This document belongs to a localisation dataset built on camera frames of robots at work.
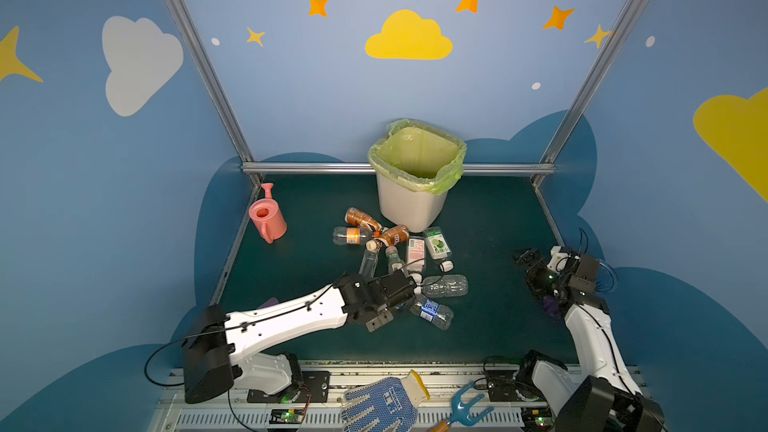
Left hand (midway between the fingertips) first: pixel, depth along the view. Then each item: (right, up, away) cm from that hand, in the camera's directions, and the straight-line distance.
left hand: (381, 304), depth 77 cm
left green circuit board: (-23, -25, -6) cm, 34 cm away
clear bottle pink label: (+11, +11, +19) cm, 24 cm away
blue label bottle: (+14, -4, +5) cm, 16 cm away
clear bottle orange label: (-10, +16, +22) cm, 29 cm away
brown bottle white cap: (+2, +15, +19) cm, 24 cm away
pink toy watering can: (-37, +22, +19) cm, 47 cm away
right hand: (+40, +11, +7) cm, 42 cm away
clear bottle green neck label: (+4, +8, +15) cm, 17 cm away
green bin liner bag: (+13, +45, +29) cm, 55 cm away
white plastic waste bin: (+11, +25, +20) cm, 33 cm away
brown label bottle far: (-7, +21, +27) cm, 35 cm away
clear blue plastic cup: (+56, +8, -4) cm, 57 cm away
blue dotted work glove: (+1, -23, -5) cm, 24 cm away
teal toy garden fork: (+19, -24, -5) cm, 31 cm away
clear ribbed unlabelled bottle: (+19, +2, +10) cm, 21 cm away
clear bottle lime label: (+18, +13, +22) cm, 31 cm away
